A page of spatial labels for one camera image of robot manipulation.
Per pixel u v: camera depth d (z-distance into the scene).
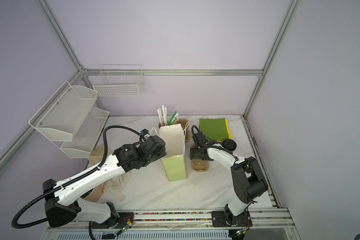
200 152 0.66
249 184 0.45
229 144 0.91
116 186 0.83
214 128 1.14
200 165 0.93
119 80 0.95
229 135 1.03
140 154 0.51
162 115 1.01
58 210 0.39
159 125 1.02
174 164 0.70
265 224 0.73
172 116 0.98
